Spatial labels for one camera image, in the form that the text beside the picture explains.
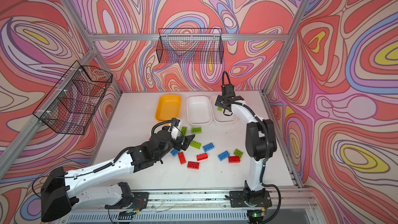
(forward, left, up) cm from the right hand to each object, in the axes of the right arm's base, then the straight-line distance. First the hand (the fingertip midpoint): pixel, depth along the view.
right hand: (223, 105), depth 97 cm
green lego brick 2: (-28, -5, -9) cm, 30 cm away
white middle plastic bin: (+3, +16, -8) cm, 18 cm away
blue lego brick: (-23, +11, -11) cm, 28 cm away
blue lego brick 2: (-29, +3, -10) cm, 31 cm away
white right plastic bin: (+2, +3, -11) cm, 12 cm away
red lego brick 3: (-33, +20, -11) cm, 41 cm away
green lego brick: (-13, +19, -9) cm, 24 cm away
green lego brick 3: (+5, +1, -10) cm, 11 cm away
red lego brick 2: (-29, +15, -10) cm, 34 cm away
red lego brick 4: (-31, -3, -11) cm, 33 cm away
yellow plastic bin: (+6, +37, -7) cm, 38 cm away
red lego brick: (-30, +26, -10) cm, 41 cm away
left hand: (-24, +23, +10) cm, 34 cm away
